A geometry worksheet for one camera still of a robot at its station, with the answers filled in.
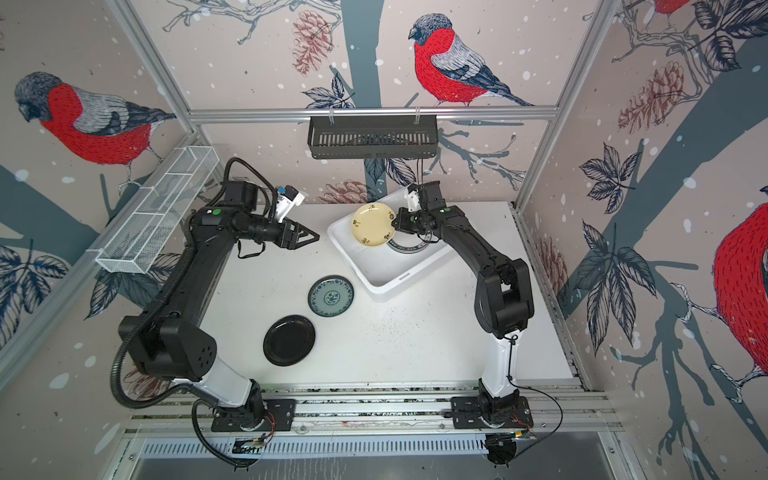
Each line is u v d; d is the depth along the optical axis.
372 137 1.07
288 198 0.70
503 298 0.51
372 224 0.93
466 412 0.74
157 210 0.78
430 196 0.73
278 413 0.73
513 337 0.55
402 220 0.81
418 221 0.78
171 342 0.43
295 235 0.69
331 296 0.95
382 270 1.01
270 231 0.67
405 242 1.05
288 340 0.88
